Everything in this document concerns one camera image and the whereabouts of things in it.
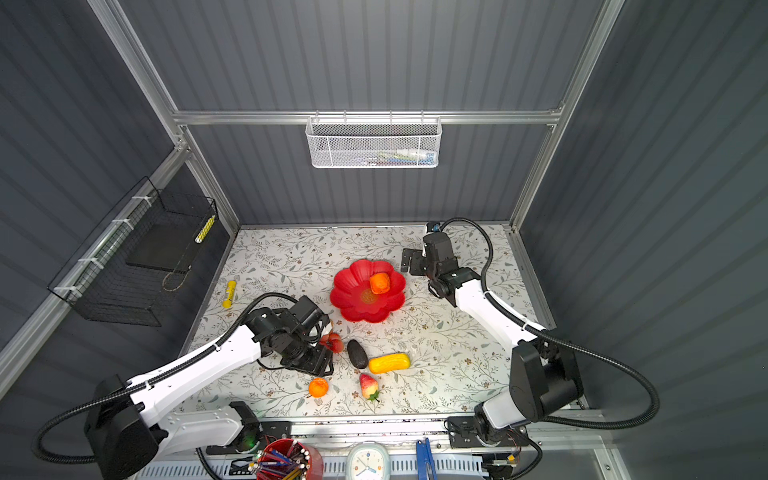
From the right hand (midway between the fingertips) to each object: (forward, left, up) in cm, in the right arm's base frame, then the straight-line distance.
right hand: (421, 255), depth 86 cm
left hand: (-30, +26, -10) cm, 41 cm away
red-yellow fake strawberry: (-32, +15, -15) cm, 38 cm away
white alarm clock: (-48, +14, -16) cm, 53 cm away
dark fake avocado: (-23, +19, -15) cm, 34 cm away
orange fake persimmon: (0, +13, -14) cm, 19 cm away
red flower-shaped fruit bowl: (-2, +22, -18) cm, 28 cm away
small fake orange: (-32, +28, -15) cm, 46 cm away
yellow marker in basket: (+2, +60, +10) cm, 61 cm away
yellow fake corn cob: (-26, +10, -16) cm, 32 cm away
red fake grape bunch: (-20, +26, -14) cm, 36 cm away
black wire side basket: (-13, +73, +10) cm, 75 cm away
